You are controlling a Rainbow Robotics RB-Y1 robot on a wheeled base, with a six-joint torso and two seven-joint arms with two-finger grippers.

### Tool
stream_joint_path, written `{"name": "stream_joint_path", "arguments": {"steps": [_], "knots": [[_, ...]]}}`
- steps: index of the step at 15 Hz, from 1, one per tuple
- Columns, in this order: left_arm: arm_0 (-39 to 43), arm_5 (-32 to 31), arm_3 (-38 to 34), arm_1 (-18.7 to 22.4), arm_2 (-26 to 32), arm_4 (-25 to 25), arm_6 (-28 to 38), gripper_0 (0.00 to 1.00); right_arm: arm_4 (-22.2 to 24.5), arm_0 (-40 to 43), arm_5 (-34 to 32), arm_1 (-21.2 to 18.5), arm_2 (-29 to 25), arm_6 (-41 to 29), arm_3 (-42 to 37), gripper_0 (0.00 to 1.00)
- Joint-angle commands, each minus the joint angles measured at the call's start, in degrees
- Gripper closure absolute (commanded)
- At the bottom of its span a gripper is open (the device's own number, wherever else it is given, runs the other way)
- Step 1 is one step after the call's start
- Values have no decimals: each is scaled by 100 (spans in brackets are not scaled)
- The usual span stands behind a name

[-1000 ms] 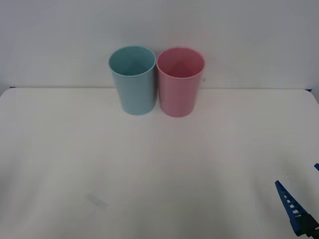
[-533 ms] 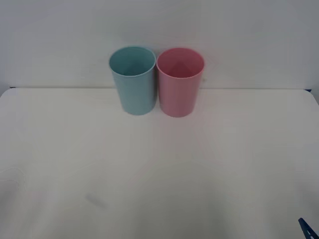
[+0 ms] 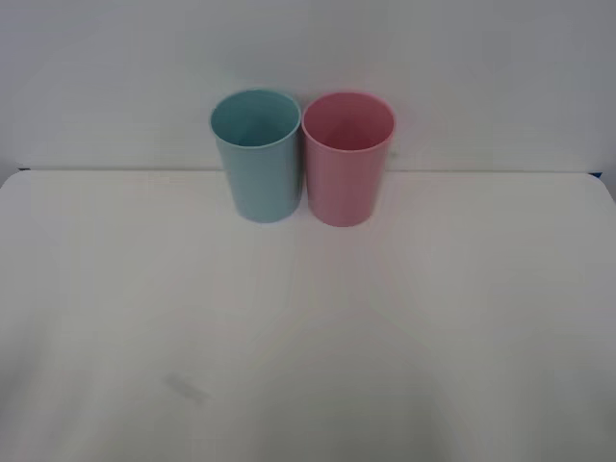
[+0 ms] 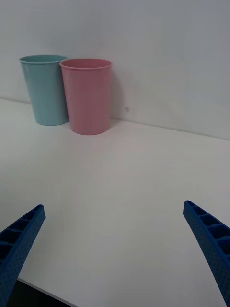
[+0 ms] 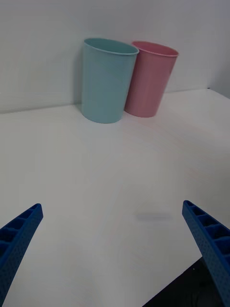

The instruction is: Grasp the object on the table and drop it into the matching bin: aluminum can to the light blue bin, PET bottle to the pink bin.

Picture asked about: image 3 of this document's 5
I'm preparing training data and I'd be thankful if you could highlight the pink plastic bin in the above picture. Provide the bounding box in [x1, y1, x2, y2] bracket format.
[300, 91, 397, 228]

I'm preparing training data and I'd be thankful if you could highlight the pale blue plastic bin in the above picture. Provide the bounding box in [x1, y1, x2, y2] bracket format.
[208, 87, 303, 224]

